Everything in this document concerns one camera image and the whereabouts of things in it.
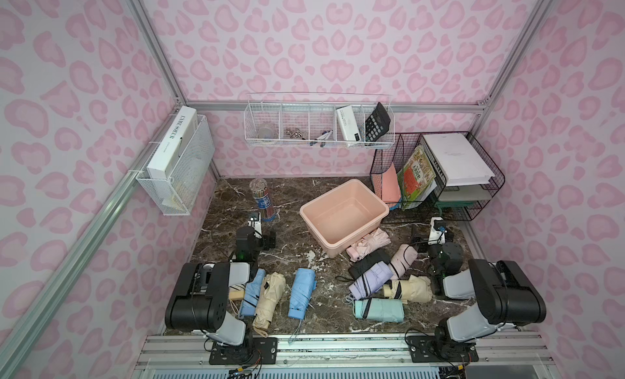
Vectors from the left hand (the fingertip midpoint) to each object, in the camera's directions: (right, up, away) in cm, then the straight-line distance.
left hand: (260, 224), depth 95 cm
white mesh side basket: (-22, +18, -8) cm, 29 cm away
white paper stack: (+77, +24, 0) cm, 81 cm away
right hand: (+62, +1, -5) cm, 63 cm away
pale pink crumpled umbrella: (+45, -5, -2) cm, 45 cm away
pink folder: (+56, +16, +18) cm, 61 cm away
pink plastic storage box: (+33, +3, +8) cm, 34 cm away
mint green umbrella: (+43, -25, -16) cm, 52 cm away
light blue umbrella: (+18, -20, -13) cm, 29 cm away
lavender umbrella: (+41, -18, -12) cm, 46 cm away
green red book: (+63, +18, +6) cm, 66 cm away
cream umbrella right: (+55, -20, -14) cm, 60 cm away
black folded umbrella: (+36, -15, -8) cm, 40 cm away
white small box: (+34, +40, -4) cm, 52 cm away
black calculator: (+45, +38, -3) cm, 59 cm away
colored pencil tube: (+2, +10, -1) cm, 10 cm away
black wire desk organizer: (+74, +9, 0) cm, 75 cm away
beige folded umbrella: (+8, -19, -17) cm, 27 cm away
